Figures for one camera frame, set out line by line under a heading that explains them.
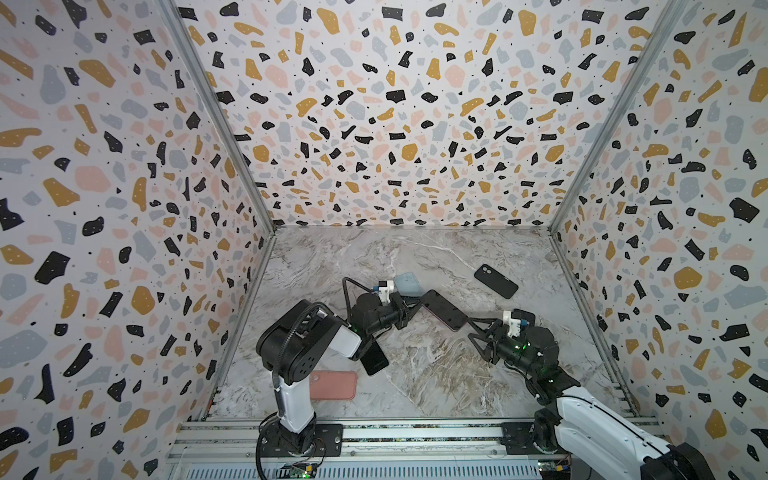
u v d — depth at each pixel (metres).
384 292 0.87
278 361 0.46
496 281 1.07
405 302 0.83
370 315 0.73
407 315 0.81
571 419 0.58
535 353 0.63
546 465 0.72
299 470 0.70
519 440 0.73
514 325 0.79
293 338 0.51
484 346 0.78
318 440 0.73
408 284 1.06
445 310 0.86
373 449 0.73
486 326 0.75
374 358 0.90
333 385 0.83
